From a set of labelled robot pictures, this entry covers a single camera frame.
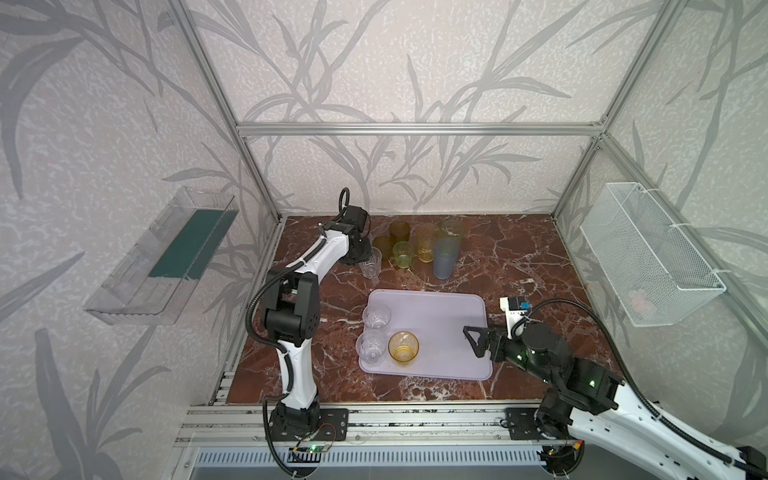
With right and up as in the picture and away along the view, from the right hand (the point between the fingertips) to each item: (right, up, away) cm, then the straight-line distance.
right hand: (475, 319), depth 73 cm
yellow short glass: (-18, -11, +12) cm, 24 cm away
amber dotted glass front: (-25, +18, +30) cm, 43 cm away
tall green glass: (-1, +25, +26) cm, 36 cm away
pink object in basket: (+41, +5, 0) cm, 41 cm away
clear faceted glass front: (-27, -12, +13) cm, 32 cm away
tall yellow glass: (-11, +22, +28) cm, 37 cm away
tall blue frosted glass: (-3, +16, +26) cm, 31 cm away
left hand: (-30, +18, +24) cm, 43 cm away
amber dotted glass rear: (-19, +23, +35) cm, 46 cm away
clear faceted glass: (-29, +10, +32) cm, 44 cm away
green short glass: (-18, +16, +32) cm, 40 cm away
